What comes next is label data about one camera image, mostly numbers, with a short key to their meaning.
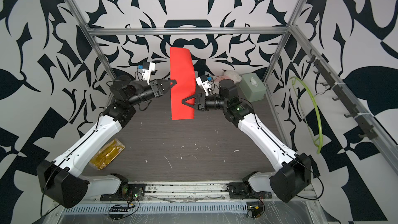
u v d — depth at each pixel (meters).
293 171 0.39
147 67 0.60
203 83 0.63
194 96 0.64
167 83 0.63
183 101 0.64
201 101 0.59
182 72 0.69
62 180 0.38
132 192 0.73
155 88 0.57
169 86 0.64
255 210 0.71
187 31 0.94
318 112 0.66
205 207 0.71
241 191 0.74
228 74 1.14
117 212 0.72
